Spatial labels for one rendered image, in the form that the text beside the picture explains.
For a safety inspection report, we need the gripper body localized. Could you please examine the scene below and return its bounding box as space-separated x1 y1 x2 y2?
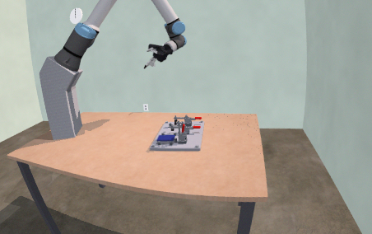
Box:
153 44 173 62

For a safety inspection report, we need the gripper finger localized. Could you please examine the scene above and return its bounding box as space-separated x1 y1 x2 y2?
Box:
147 46 159 54
144 56 156 69

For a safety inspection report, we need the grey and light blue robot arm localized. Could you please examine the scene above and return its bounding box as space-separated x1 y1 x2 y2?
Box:
54 0 187 72

